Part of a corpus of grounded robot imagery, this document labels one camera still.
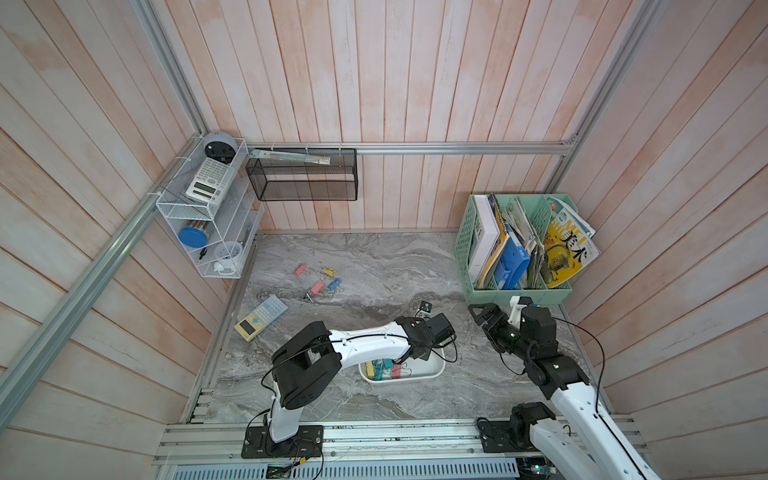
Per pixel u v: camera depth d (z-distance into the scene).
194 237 0.76
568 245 0.92
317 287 1.04
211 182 0.77
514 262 0.86
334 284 1.04
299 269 1.07
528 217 0.90
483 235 0.86
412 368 0.86
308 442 0.73
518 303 0.73
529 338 0.60
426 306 0.78
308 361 0.50
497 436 0.74
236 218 0.84
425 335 0.65
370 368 0.83
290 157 0.90
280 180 1.07
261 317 0.95
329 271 1.07
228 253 0.82
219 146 0.80
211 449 0.74
